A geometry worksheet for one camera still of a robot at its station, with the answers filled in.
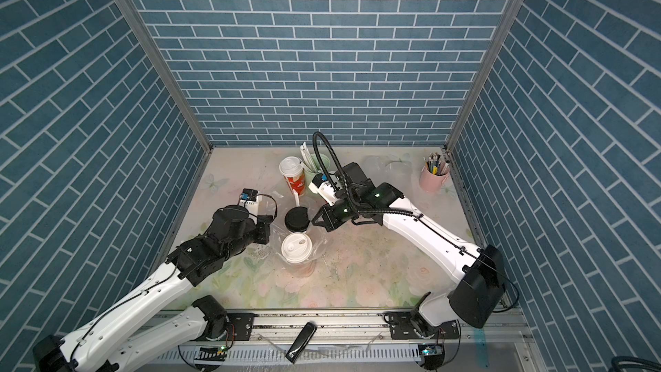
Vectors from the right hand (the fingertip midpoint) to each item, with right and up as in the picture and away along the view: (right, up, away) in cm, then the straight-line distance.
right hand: (316, 223), depth 71 cm
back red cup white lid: (-10, +15, +19) cm, 26 cm away
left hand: (-11, 0, +4) cm, 12 cm away
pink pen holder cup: (+42, +12, +27) cm, 51 cm away
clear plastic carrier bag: (-12, -3, +6) cm, 14 cm away
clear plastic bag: (+30, +15, +37) cm, 50 cm away
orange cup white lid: (-6, -8, 0) cm, 9 cm away
